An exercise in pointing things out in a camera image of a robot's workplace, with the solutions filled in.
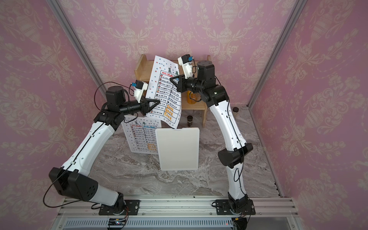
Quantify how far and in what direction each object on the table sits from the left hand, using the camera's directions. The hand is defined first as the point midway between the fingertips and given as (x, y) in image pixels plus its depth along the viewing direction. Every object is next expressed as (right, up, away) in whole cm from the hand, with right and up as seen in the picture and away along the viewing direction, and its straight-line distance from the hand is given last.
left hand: (158, 102), depth 70 cm
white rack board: (-11, -9, +6) cm, 15 cm away
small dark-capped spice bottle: (+16, -10, +32) cm, 37 cm away
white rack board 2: (+9, -25, +7) cm, 28 cm away
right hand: (+7, +10, -4) cm, 13 cm away
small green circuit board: (-21, -60, +2) cm, 64 cm away
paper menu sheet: (-12, -19, +15) cm, 27 cm away
